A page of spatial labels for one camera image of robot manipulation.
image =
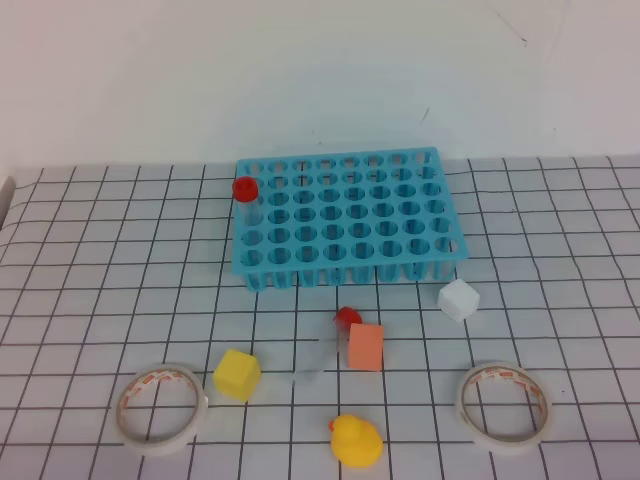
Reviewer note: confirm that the red-capped clear test tube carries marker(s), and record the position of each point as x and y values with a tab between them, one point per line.
316	354

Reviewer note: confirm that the blue test tube rack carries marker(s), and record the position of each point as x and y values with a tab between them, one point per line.
357	216

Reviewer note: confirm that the red-capped tube in rack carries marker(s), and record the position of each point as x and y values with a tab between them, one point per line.
246	194

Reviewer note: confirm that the orange foam block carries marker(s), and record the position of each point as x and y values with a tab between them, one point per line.
365	347

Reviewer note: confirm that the white foam cube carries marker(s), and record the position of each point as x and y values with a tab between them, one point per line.
458	300

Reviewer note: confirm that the yellow foam cube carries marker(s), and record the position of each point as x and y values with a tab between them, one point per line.
237	375

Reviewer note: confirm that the yellow rubber duck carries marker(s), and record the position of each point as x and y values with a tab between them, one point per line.
355	442

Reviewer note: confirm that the left white tape roll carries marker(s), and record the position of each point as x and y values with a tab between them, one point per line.
160	410

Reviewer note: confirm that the white tape roll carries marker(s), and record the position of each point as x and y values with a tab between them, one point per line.
506	409
160	410

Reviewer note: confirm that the right white tape roll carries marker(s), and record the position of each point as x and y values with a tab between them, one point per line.
506	409

